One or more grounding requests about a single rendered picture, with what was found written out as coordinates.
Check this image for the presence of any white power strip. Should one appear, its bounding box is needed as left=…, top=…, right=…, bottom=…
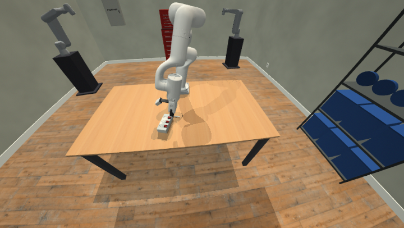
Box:
left=157, top=114, right=173, bottom=133

